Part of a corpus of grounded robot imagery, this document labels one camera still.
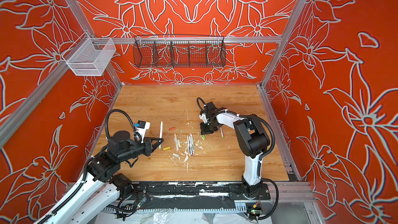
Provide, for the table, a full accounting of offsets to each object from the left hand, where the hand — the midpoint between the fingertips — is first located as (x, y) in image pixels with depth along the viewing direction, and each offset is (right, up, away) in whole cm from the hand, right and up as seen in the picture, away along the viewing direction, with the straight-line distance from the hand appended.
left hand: (162, 140), depth 70 cm
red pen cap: (0, 0, +25) cm, 25 cm away
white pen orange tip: (+3, -6, +20) cm, 21 cm away
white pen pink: (+13, -7, +18) cm, 24 cm away
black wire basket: (+4, +50, +30) cm, 59 cm away
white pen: (-1, +3, 0) cm, 3 cm away
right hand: (+18, -2, +24) cm, 30 cm away
